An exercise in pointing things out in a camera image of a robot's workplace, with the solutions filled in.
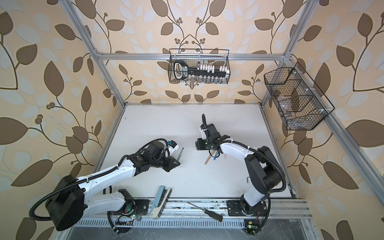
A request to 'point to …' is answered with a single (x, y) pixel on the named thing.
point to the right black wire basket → (300, 104)
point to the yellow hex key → (247, 179)
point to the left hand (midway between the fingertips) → (180, 162)
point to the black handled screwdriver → (212, 214)
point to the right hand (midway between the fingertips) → (197, 145)
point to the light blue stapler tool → (162, 197)
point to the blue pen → (215, 155)
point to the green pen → (180, 154)
